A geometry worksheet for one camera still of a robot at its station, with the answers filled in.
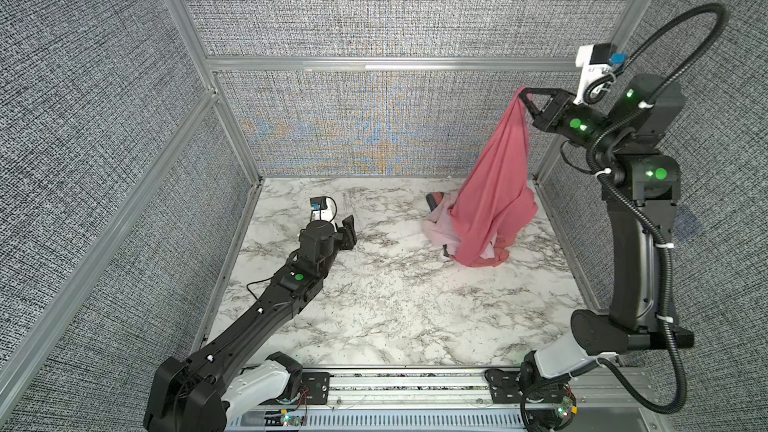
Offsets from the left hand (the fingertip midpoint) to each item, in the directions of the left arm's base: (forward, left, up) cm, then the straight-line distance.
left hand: (345, 218), depth 79 cm
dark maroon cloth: (+24, -31, -21) cm, 44 cm away
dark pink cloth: (-2, -39, +6) cm, 39 cm away
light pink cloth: (+9, -30, -19) cm, 37 cm away
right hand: (+2, -36, +34) cm, 49 cm away
